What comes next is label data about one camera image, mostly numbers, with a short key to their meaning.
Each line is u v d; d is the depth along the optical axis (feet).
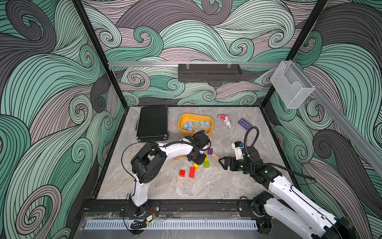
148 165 1.59
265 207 2.00
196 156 2.55
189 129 3.39
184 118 3.51
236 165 2.29
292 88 2.39
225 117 3.61
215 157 2.99
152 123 3.51
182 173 2.74
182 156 1.97
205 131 3.25
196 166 2.78
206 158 2.65
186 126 3.41
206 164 2.88
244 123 3.51
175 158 2.98
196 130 3.43
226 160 2.33
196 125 3.51
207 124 3.48
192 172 2.81
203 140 2.39
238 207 2.42
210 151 3.04
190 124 3.49
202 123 3.49
